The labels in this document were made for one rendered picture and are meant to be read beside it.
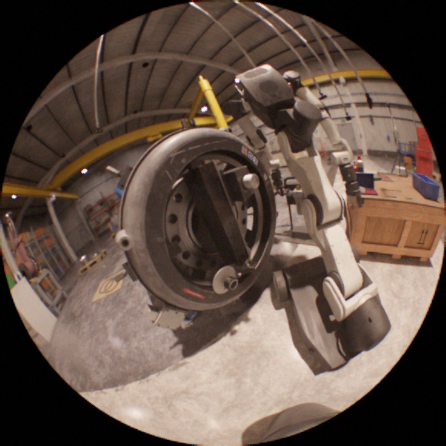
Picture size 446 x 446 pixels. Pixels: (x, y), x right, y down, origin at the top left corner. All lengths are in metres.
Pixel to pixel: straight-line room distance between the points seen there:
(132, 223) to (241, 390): 0.84
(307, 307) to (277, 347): 0.27
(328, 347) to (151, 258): 0.70
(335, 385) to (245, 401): 0.42
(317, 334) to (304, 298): 0.21
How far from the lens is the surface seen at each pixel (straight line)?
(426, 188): 1.39
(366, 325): 0.55
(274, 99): 0.70
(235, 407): 0.86
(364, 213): 1.05
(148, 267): 0.35
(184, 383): 0.95
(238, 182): 0.38
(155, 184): 0.33
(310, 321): 0.68
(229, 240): 0.44
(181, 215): 0.49
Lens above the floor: 0.80
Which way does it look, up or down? 23 degrees down
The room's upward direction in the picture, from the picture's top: 21 degrees counter-clockwise
